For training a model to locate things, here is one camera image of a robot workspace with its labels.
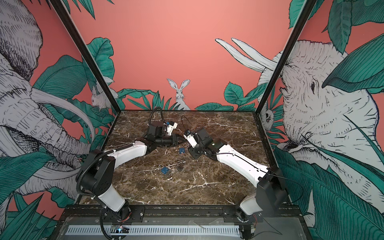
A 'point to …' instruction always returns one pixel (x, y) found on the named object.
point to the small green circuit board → (121, 229)
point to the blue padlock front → (165, 170)
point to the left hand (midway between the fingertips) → (187, 139)
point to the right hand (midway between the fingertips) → (190, 147)
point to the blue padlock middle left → (182, 150)
